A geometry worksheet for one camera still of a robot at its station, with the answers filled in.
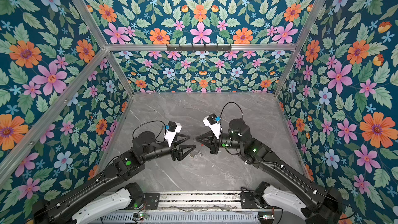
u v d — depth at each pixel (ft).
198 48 3.05
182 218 2.31
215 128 1.84
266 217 2.31
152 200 2.41
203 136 1.97
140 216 2.31
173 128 1.88
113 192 1.96
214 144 1.81
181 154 1.89
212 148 1.83
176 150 1.89
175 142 1.95
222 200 2.47
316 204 1.28
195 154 2.40
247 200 2.41
